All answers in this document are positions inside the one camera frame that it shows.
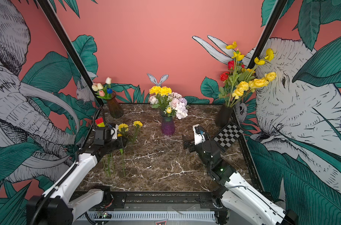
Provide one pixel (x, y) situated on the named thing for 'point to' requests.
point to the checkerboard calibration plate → (228, 135)
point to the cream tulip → (100, 86)
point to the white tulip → (108, 80)
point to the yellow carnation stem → (137, 124)
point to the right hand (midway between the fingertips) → (190, 130)
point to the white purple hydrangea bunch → (170, 104)
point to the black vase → (223, 116)
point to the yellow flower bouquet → (238, 79)
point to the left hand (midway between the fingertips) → (126, 137)
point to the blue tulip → (109, 90)
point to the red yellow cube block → (100, 122)
